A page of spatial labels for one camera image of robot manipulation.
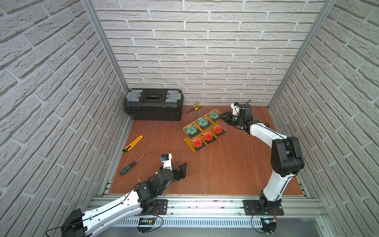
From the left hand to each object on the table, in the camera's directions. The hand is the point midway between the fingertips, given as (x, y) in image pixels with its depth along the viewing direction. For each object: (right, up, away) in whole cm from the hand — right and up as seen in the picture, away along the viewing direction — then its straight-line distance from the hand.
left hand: (182, 163), depth 80 cm
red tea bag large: (+9, +9, +17) cm, 21 cm away
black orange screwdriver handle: (+61, +21, +26) cm, 70 cm away
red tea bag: (+24, +18, +23) cm, 38 cm away
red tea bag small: (+17, +13, +20) cm, 29 cm away
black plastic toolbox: (-21, +35, +19) cm, 45 cm away
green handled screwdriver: (-34, -5, +5) cm, 34 cm away
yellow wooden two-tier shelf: (+12, +18, +9) cm, 24 cm away
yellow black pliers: (+6, +34, +37) cm, 51 cm away
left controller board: (-17, -28, -9) cm, 34 cm away
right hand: (+25, +27, +13) cm, 39 cm away
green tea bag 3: (+20, +27, +15) cm, 37 cm away
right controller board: (+43, -27, -11) cm, 52 cm away
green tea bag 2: (+12, +23, +12) cm, 28 cm away
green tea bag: (+5, +18, +7) cm, 20 cm away
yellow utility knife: (-35, +8, +16) cm, 40 cm away
